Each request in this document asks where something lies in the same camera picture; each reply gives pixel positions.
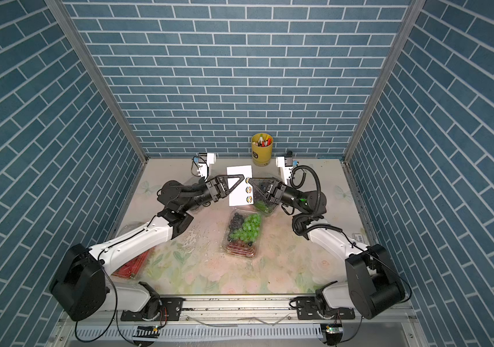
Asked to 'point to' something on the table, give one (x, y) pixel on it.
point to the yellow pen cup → (261, 149)
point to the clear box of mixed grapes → (243, 233)
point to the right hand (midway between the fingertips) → (253, 188)
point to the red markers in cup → (263, 143)
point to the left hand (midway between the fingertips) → (248, 185)
